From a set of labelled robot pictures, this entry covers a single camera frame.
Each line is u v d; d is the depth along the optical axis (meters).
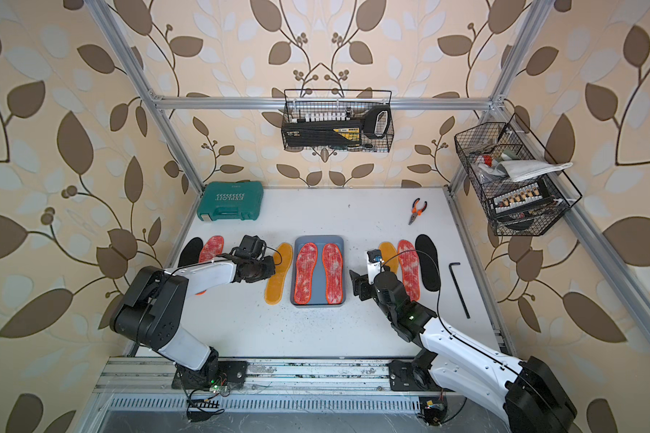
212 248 1.02
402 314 0.61
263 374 0.75
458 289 0.91
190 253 1.02
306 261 0.96
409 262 0.96
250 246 0.76
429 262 0.97
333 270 0.94
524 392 0.40
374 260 0.69
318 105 0.91
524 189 0.68
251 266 0.74
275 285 0.91
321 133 0.83
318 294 0.90
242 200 1.12
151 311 0.49
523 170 0.63
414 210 1.12
